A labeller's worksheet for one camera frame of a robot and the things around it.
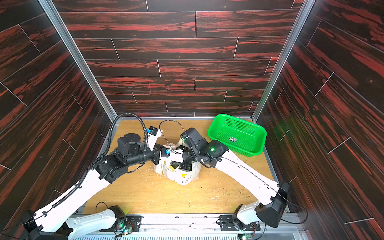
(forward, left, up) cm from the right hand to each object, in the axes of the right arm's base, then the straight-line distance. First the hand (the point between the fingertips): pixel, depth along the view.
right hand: (175, 157), depth 69 cm
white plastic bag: (-6, -1, -5) cm, 9 cm away
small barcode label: (+32, -35, -26) cm, 54 cm away
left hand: (+1, +2, +5) cm, 6 cm away
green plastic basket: (+33, -45, -25) cm, 61 cm away
